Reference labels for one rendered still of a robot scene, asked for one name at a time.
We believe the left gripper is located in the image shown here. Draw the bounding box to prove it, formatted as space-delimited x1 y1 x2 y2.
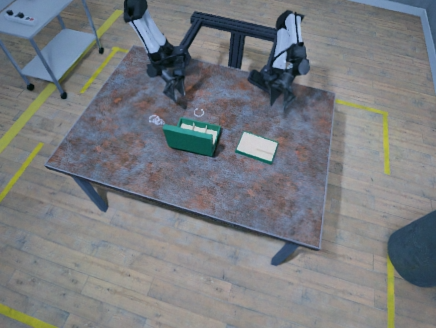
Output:
265 71 296 111

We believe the cream compartment tray with green rim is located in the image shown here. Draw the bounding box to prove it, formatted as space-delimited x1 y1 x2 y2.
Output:
235 131 279 165

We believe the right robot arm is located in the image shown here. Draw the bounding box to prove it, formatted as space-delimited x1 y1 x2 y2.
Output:
123 0 186 78

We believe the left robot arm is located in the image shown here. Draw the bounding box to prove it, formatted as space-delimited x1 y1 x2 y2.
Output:
250 10 310 89

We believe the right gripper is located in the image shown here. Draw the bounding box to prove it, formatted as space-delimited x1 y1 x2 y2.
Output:
160 69 186 102

